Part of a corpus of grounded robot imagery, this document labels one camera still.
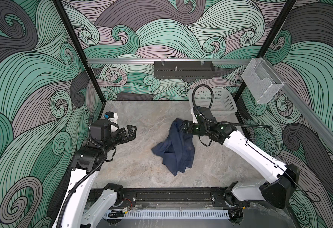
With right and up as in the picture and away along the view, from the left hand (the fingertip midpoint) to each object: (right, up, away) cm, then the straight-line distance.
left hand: (128, 128), depth 66 cm
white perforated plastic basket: (+68, +16, +51) cm, 86 cm away
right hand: (+27, -1, +9) cm, 29 cm away
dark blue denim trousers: (+25, -14, +14) cm, 32 cm away
